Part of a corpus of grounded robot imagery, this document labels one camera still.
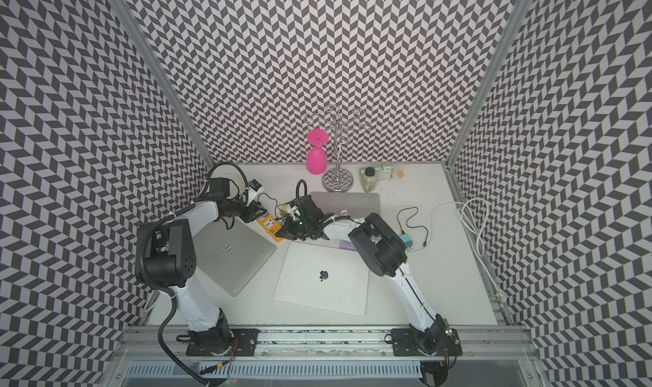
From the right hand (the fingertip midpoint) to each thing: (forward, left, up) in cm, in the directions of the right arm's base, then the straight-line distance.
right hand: (276, 237), depth 92 cm
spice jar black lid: (+23, -36, +5) cm, 43 cm away
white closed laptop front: (-14, -18, -2) cm, 23 cm away
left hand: (+11, +8, +3) cm, 14 cm away
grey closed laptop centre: (+19, -29, -6) cm, 35 cm away
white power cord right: (+5, -79, -7) cm, 80 cm away
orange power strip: (+4, +2, +1) cm, 5 cm away
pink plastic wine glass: (+20, -15, +21) cm, 33 cm away
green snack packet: (+30, -43, +3) cm, 52 cm away
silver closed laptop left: (-8, +14, +1) cm, 16 cm away
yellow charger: (+13, -1, -1) cm, 13 cm away
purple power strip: (-2, -26, -1) cm, 26 cm away
